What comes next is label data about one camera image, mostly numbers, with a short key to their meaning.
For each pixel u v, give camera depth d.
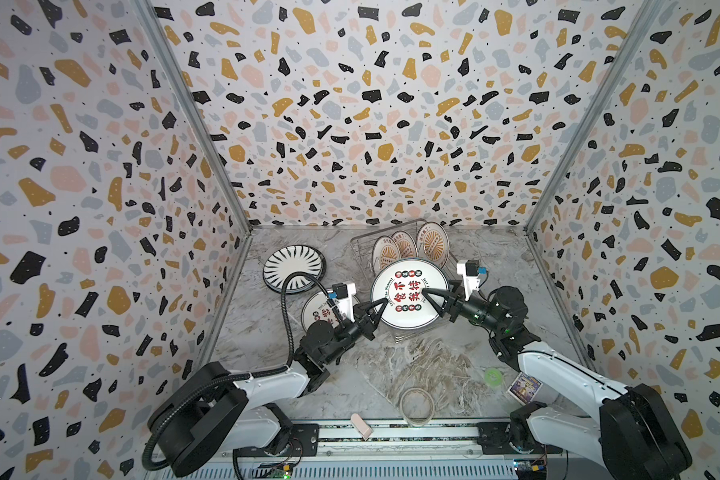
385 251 1.01
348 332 0.68
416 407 0.80
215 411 0.42
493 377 0.85
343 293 0.67
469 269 0.67
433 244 1.04
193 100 0.85
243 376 0.48
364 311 0.69
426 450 0.73
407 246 0.98
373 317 0.73
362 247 1.17
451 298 0.67
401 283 0.73
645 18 0.72
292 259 1.08
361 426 0.75
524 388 0.81
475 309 0.69
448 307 0.69
